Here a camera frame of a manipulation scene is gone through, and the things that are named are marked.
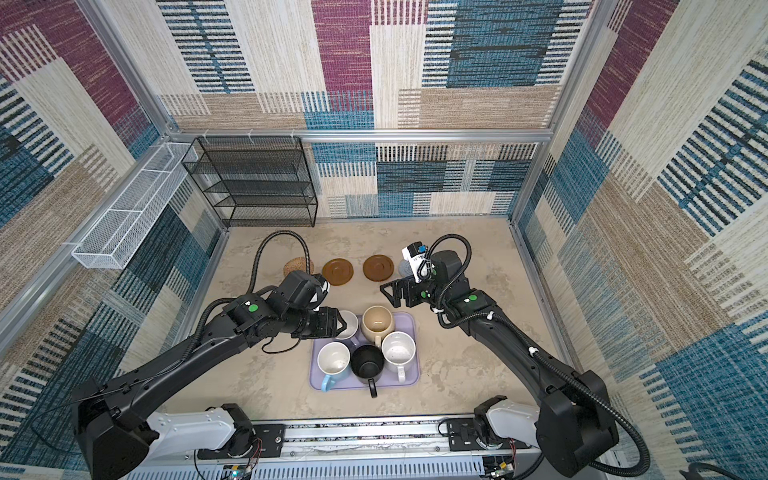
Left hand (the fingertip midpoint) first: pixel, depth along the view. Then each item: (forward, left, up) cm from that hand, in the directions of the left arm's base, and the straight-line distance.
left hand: (340, 323), depth 74 cm
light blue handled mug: (-3, +4, -15) cm, 16 cm away
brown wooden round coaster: (+29, -9, -17) cm, 35 cm away
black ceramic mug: (-4, -6, -16) cm, 18 cm away
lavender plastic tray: (+9, -17, -18) cm, 27 cm away
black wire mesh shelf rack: (+57, +35, -1) cm, 67 cm away
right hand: (+9, -14, +1) cm, 17 cm away
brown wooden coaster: (+28, +6, -17) cm, 33 cm away
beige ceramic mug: (+8, -8, -16) cm, 20 cm away
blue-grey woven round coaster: (+28, -18, -17) cm, 37 cm away
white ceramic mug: (-1, -14, -17) cm, 22 cm away
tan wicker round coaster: (+31, +20, -17) cm, 41 cm away
